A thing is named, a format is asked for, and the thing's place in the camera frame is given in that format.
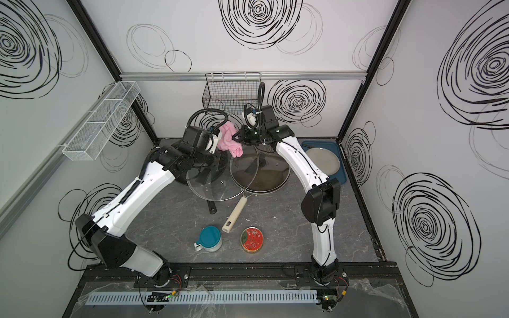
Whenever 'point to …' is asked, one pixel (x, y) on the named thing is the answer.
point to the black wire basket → (231, 91)
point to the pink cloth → (226, 142)
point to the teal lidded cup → (210, 240)
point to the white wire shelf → (96, 132)
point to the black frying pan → (215, 185)
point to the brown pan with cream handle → (260, 169)
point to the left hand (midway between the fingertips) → (221, 156)
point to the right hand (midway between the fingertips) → (233, 137)
